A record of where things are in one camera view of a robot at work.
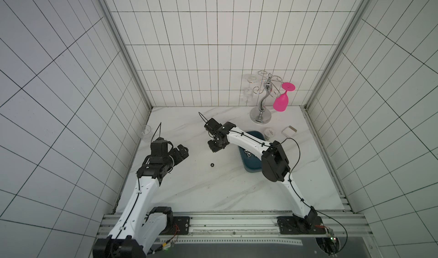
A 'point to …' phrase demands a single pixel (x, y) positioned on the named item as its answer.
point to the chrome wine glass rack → (261, 115)
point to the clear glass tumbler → (146, 134)
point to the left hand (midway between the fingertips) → (181, 156)
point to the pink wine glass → (281, 102)
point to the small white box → (288, 131)
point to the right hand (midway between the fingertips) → (209, 148)
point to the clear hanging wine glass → (248, 92)
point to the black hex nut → (212, 165)
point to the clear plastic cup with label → (269, 132)
